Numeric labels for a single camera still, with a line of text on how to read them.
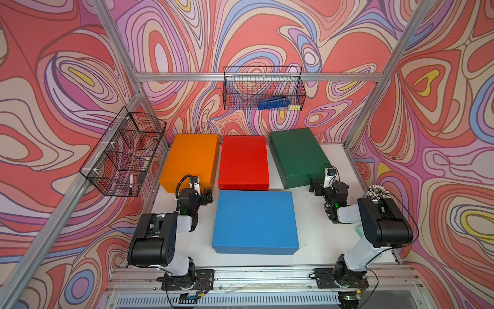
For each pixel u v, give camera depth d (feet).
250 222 2.52
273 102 2.97
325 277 2.42
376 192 2.57
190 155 4.10
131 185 2.40
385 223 1.57
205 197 2.80
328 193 2.80
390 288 2.41
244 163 3.41
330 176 2.69
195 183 2.61
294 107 2.76
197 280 2.37
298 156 3.27
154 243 1.48
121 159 2.58
